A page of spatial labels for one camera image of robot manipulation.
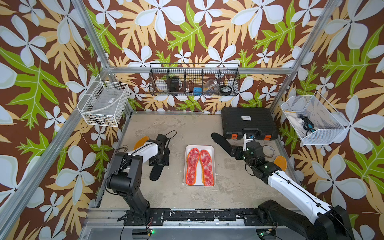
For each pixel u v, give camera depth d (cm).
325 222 38
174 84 99
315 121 78
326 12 70
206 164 91
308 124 77
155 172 89
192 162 91
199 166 91
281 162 93
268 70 95
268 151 99
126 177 47
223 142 104
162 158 80
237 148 73
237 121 108
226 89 96
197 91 94
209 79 96
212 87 95
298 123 78
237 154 74
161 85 100
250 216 72
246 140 73
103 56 85
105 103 77
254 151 61
